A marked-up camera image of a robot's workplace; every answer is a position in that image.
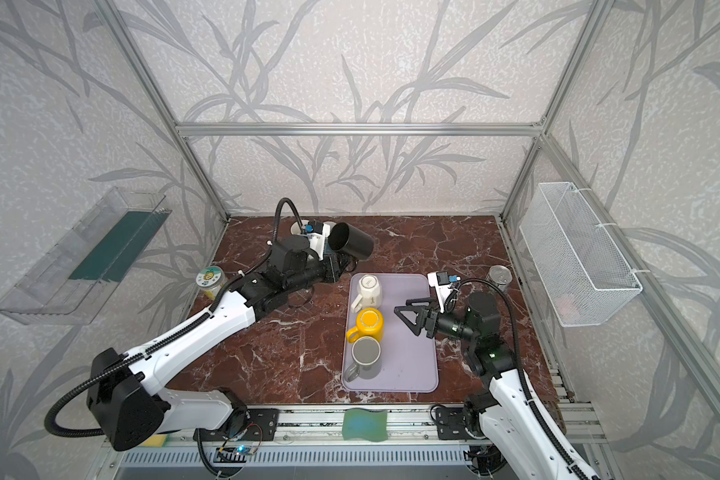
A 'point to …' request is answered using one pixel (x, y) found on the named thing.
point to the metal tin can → (501, 275)
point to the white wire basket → (585, 278)
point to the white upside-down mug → (370, 290)
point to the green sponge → (365, 424)
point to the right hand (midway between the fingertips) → (403, 300)
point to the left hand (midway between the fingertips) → (354, 251)
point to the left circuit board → (231, 454)
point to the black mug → (352, 242)
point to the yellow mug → (369, 323)
